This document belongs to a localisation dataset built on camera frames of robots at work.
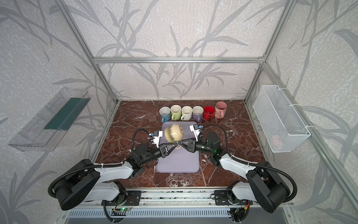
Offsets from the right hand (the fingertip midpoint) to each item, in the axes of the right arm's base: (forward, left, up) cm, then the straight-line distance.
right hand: (180, 139), depth 76 cm
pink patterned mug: (+30, -28, -10) cm, 42 cm away
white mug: (+31, -4, -13) cm, 34 cm away
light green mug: (+29, +5, -11) cm, 32 cm away
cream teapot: (+1, +3, +5) cm, 6 cm away
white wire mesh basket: (-1, -47, +15) cm, 49 cm away
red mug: (+32, -21, -16) cm, 41 cm away
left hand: (-2, +1, 0) cm, 2 cm away
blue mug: (+28, +13, -11) cm, 33 cm away
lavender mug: (+30, -12, -14) cm, 35 cm away
